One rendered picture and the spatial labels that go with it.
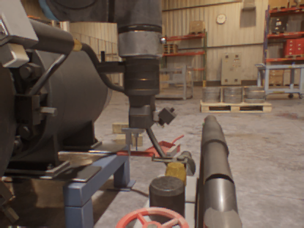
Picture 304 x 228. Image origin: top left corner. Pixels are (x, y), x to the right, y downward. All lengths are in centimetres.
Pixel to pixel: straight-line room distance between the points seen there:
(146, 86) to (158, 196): 22
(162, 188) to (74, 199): 70
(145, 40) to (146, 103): 12
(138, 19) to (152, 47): 5
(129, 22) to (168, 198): 31
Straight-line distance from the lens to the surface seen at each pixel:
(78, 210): 99
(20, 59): 58
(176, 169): 39
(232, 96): 449
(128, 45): 45
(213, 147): 26
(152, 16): 46
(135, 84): 45
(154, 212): 27
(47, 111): 65
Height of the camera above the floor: 64
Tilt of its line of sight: 9 degrees down
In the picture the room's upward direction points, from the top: 2 degrees counter-clockwise
